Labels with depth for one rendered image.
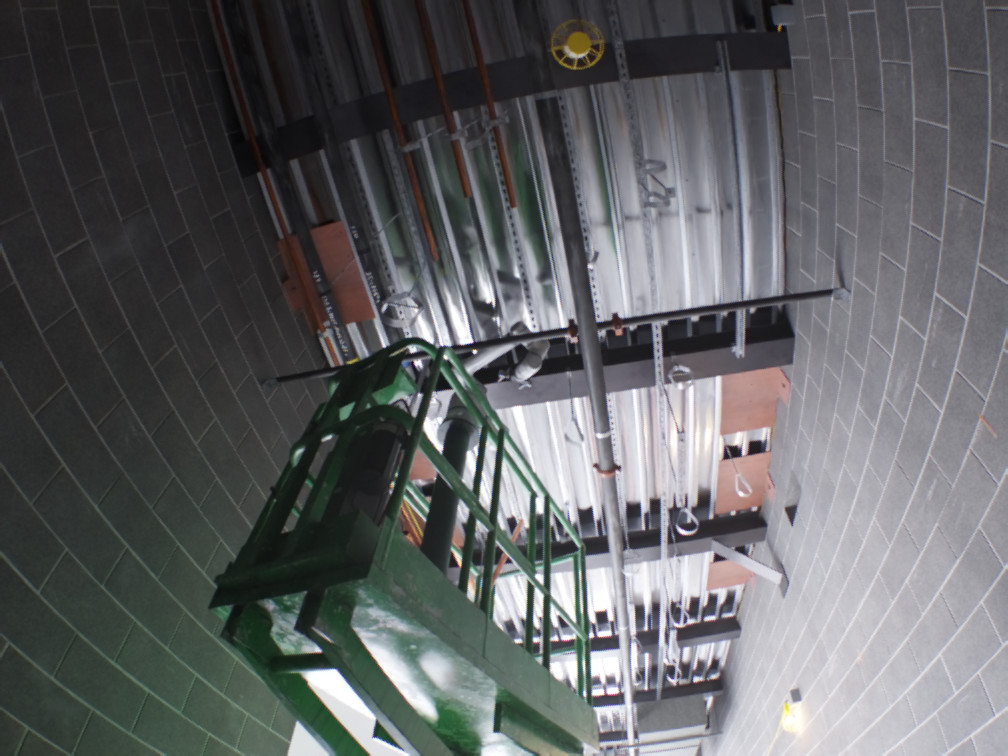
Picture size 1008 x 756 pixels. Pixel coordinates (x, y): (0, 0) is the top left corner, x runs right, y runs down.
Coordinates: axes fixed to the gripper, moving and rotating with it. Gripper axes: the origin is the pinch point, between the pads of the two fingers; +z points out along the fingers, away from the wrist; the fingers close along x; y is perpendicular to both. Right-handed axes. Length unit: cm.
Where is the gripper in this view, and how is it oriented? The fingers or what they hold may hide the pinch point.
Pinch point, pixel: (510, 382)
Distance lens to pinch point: 299.7
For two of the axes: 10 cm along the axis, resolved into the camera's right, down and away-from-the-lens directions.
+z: -3.7, 3.2, 8.7
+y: -1.9, 8.9, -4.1
